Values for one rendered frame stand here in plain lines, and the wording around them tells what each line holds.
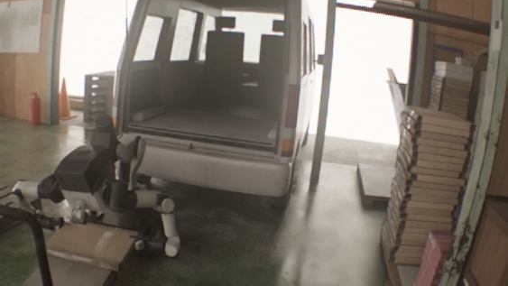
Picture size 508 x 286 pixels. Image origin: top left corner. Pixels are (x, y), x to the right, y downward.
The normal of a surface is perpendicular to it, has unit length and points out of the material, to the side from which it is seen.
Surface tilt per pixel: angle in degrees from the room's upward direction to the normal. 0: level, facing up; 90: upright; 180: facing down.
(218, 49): 93
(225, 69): 93
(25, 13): 90
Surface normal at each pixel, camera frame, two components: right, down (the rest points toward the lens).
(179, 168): -0.21, 0.18
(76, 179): -0.13, 0.59
